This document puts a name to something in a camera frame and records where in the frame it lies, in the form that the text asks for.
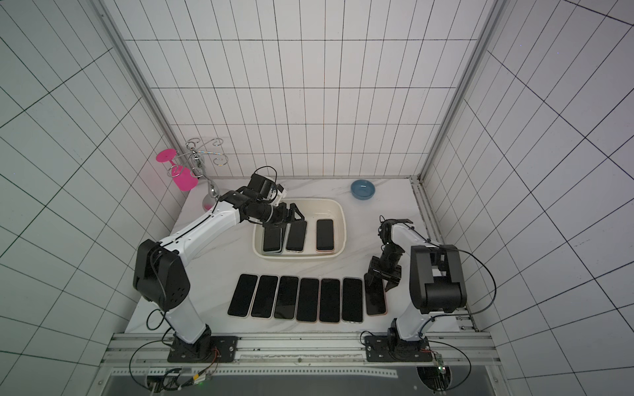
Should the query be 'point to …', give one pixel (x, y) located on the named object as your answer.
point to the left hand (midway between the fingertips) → (291, 225)
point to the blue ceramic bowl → (362, 190)
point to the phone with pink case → (308, 300)
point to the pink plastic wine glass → (186, 178)
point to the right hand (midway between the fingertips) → (370, 283)
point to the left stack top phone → (272, 239)
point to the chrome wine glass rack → (194, 148)
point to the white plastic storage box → (313, 209)
